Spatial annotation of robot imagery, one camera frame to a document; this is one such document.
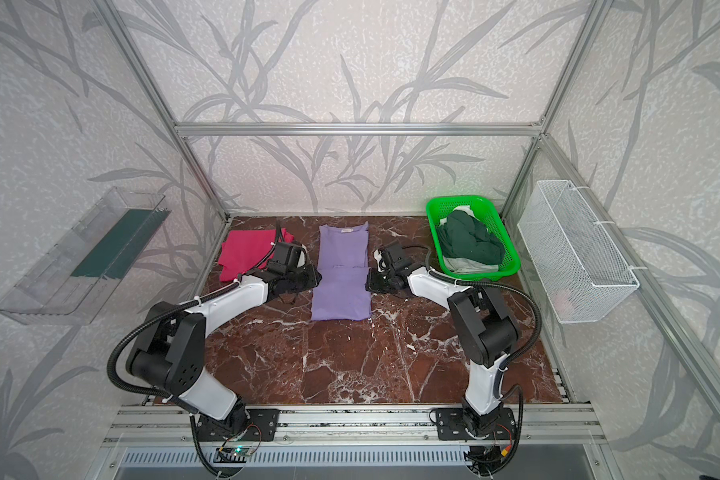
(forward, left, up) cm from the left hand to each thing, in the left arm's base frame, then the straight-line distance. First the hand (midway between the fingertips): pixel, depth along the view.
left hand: (325, 267), depth 92 cm
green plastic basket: (+31, -40, -5) cm, 51 cm away
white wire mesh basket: (-18, -59, +25) cm, 67 cm away
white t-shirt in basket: (+6, -47, -7) cm, 48 cm away
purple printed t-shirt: (+7, -4, -9) cm, 12 cm away
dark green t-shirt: (+14, -45, 0) cm, 48 cm away
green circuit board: (-47, +16, -9) cm, 50 cm away
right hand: (-1, -12, -3) cm, 13 cm away
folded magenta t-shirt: (+14, +34, -10) cm, 38 cm away
